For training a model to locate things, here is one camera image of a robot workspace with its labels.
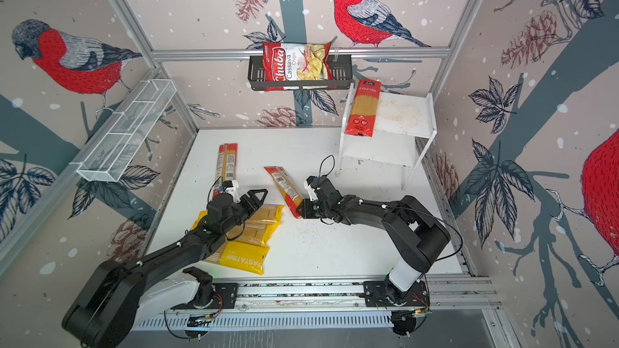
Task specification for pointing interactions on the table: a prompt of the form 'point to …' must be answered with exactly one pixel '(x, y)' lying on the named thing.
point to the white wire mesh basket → (108, 157)
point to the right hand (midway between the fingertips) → (294, 215)
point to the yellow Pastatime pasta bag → (237, 254)
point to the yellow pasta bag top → (267, 215)
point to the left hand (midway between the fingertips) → (264, 195)
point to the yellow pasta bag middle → (254, 234)
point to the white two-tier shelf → (405, 129)
